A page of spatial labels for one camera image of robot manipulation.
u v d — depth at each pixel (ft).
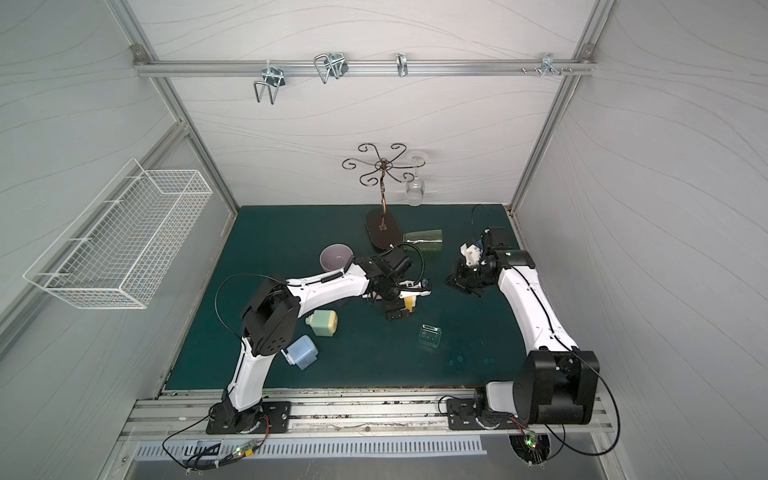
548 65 2.51
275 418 2.42
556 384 1.33
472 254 2.51
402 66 2.57
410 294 2.61
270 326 1.67
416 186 3.15
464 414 2.41
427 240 3.36
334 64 2.50
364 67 2.57
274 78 2.57
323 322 2.67
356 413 2.47
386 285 2.27
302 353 2.49
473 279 2.26
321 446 2.31
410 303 2.89
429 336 2.83
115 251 2.22
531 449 2.36
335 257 3.33
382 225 3.68
